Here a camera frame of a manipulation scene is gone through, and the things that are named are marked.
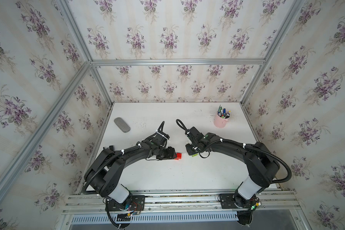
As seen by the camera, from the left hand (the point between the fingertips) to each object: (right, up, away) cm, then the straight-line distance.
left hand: (174, 156), depth 87 cm
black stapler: (-41, +5, +4) cm, 41 cm away
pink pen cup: (+32, +23, +10) cm, 41 cm away
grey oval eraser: (-39, +19, +18) cm, 47 cm away
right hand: (+11, +4, +3) cm, 12 cm away
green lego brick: (+11, +2, -4) cm, 12 cm away
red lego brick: (+3, 0, 0) cm, 3 cm away
